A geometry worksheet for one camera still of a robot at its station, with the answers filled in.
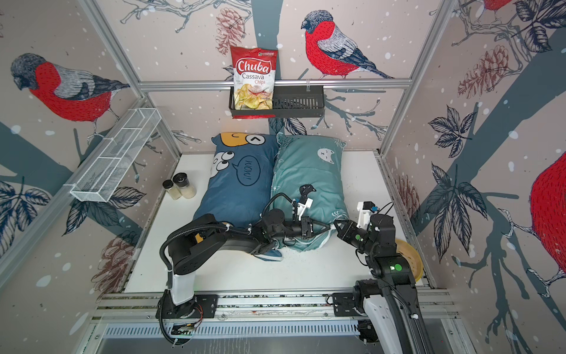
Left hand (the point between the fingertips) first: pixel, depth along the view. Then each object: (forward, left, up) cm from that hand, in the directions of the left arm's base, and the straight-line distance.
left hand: (332, 229), depth 70 cm
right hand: (+4, -1, -1) cm, 4 cm away
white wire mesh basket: (+14, +77, +10) cm, 79 cm away
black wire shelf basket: (+54, +9, +13) cm, 56 cm away
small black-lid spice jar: (+25, +67, -14) cm, 73 cm away
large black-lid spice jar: (+27, +62, -10) cm, 69 cm away
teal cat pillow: (+1, +3, -10) cm, 10 cm away
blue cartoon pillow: (+24, +35, -5) cm, 43 cm away
